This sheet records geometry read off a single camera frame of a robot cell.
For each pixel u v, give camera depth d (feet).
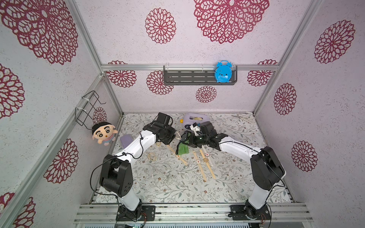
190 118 3.48
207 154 3.13
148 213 2.41
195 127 2.72
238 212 2.40
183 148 2.68
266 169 1.64
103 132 2.73
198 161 3.03
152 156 3.11
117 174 1.46
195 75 3.04
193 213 2.45
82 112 2.44
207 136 2.29
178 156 3.11
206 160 3.04
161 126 2.16
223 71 2.89
